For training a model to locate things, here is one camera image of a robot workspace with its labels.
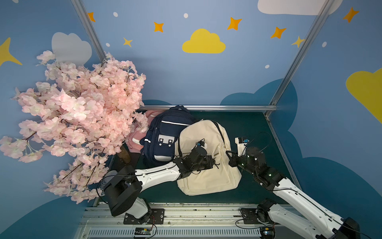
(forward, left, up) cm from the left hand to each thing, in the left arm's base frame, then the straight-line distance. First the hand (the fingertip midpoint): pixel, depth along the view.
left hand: (217, 159), depth 80 cm
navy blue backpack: (+19, +35, -6) cm, 40 cm away
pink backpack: (+15, +53, -9) cm, 56 cm away
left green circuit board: (-32, +37, -16) cm, 51 cm away
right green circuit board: (-31, -25, -17) cm, 43 cm away
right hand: (+4, -6, +5) cm, 8 cm away
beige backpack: (-9, -4, -1) cm, 10 cm away
